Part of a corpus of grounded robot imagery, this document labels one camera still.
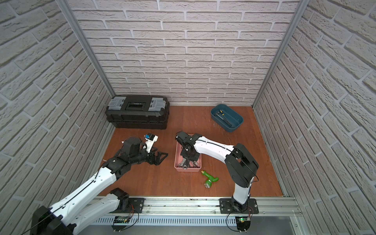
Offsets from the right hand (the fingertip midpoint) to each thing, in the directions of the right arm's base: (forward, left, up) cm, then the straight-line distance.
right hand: (188, 156), depth 87 cm
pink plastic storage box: (+1, +6, -3) cm, 7 cm away
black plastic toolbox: (+27, +31, +14) cm, 43 cm away
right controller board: (-34, -26, -6) cm, 43 cm away
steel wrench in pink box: (-5, +1, +1) cm, 5 cm away
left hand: (-1, +13, +11) cm, 17 cm away
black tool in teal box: (+35, -28, -4) cm, 45 cm away
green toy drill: (-15, -11, -2) cm, 19 cm away
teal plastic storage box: (+32, -35, -3) cm, 48 cm away
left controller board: (-29, +36, -7) cm, 47 cm away
